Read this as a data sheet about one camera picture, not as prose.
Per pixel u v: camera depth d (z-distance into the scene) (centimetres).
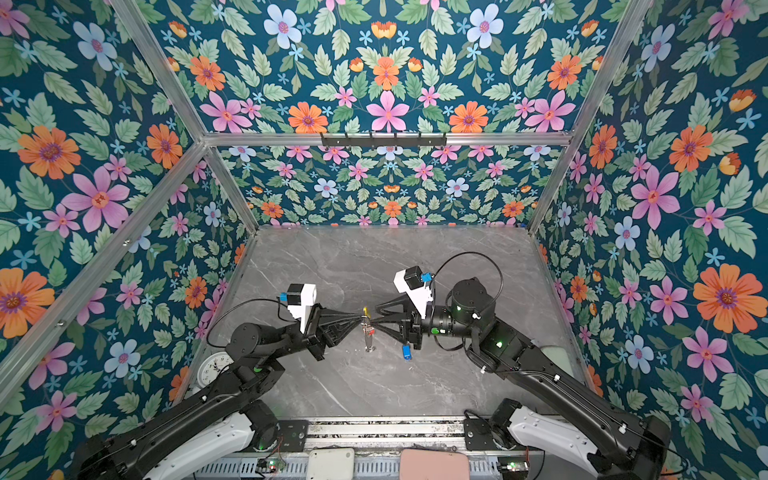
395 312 58
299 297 51
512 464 70
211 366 82
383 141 93
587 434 41
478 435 73
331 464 70
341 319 55
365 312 60
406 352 88
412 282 50
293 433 74
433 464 69
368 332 56
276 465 70
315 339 52
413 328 51
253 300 48
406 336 52
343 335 57
